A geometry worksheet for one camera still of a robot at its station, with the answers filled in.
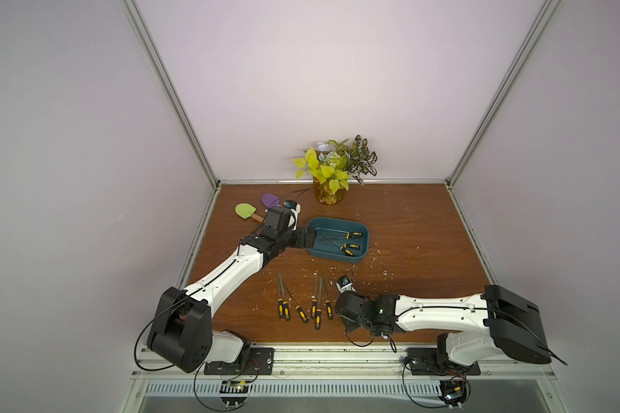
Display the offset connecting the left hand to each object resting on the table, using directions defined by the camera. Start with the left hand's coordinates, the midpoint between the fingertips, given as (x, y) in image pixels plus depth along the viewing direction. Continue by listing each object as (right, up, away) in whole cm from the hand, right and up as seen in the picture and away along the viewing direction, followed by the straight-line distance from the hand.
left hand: (308, 230), depth 85 cm
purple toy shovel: (-19, +11, +30) cm, 37 cm away
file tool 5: (+3, -26, -3) cm, 27 cm away
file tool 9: (+12, -8, +13) cm, 19 cm away
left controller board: (-20, -44, -13) cm, 50 cm away
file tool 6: (+16, -4, +15) cm, 22 cm away
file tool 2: (-8, -24, 0) cm, 26 cm away
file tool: (-10, -24, 0) cm, 26 cm away
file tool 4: (+2, -24, 0) cm, 24 cm away
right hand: (+11, -25, -5) cm, 28 cm away
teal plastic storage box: (+13, -5, +16) cm, 21 cm away
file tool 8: (+14, -7, +13) cm, 20 cm away
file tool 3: (-3, -26, -2) cm, 26 cm away
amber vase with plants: (+9, +25, +17) cm, 31 cm away
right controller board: (+41, -43, -15) cm, 61 cm away
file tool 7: (+12, -9, +12) cm, 19 cm away
